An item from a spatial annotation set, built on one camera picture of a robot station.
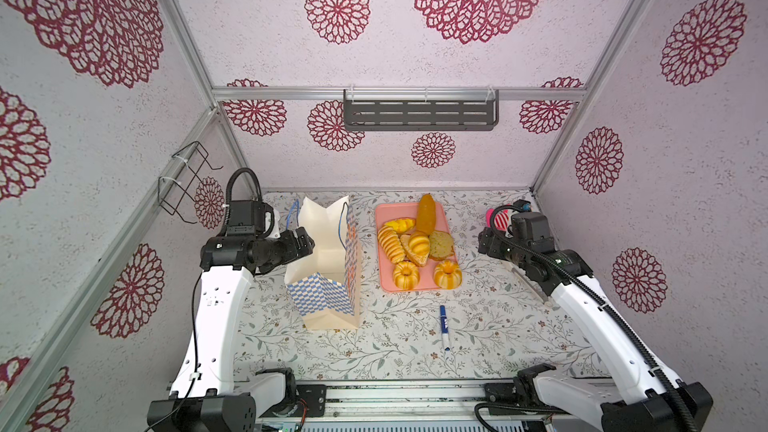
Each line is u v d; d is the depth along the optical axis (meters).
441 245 1.01
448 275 0.90
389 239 1.00
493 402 0.73
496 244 0.72
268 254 0.65
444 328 0.85
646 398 0.38
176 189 0.75
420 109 0.94
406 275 0.92
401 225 1.06
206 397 0.37
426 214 1.09
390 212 1.10
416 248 0.95
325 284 0.67
